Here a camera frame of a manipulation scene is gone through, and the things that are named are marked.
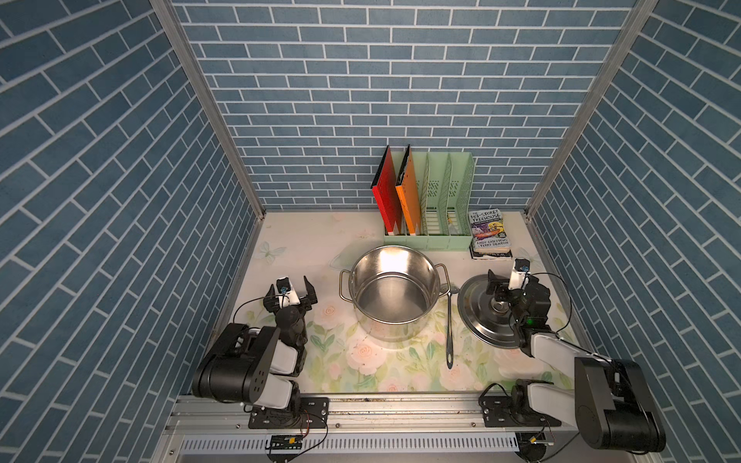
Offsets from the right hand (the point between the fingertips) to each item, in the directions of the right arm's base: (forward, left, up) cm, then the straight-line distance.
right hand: (509, 271), depth 88 cm
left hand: (-9, +65, 0) cm, 65 cm away
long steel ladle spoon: (-21, +18, -12) cm, 30 cm away
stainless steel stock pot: (-3, +35, -13) cm, 37 cm away
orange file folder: (+16, +32, +14) cm, 39 cm away
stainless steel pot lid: (-8, +4, -16) cm, 19 cm away
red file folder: (+16, +40, +17) cm, 47 cm away
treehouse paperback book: (+23, +1, -7) cm, 24 cm away
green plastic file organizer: (+41, +18, +2) cm, 45 cm away
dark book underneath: (+14, -4, -10) cm, 18 cm away
